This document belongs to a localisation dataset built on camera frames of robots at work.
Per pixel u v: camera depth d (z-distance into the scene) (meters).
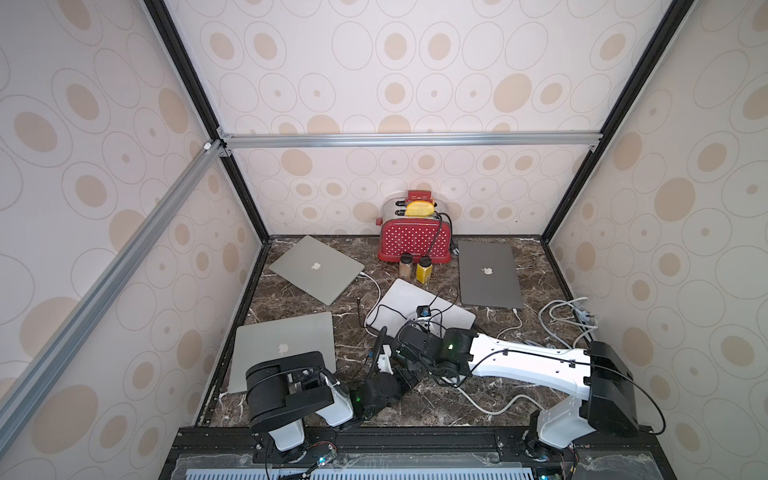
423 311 0.70
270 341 0.96
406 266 1.02
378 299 1.01
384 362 0.78
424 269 1.01
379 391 0.63
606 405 0.39
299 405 0.44
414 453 0.73
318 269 1.09
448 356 0.53
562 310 1.00
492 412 0.80
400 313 0.96
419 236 1.03
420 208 1.03
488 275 1.08
